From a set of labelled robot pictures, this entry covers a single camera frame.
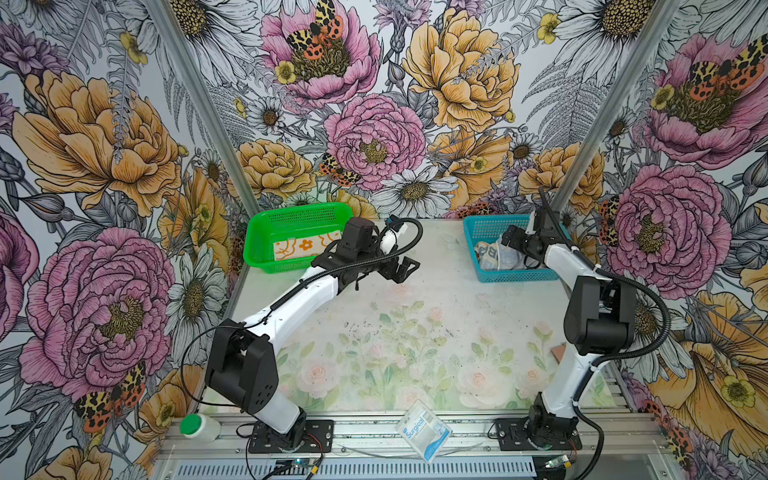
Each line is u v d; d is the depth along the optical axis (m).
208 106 0.88
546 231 0.79
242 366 0.43
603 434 0.66
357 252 0.64
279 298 0.50
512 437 0.73
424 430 0.75
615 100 0.87
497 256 1.05
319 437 0.74
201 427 0.69
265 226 1.10
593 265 0.57
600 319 0.52
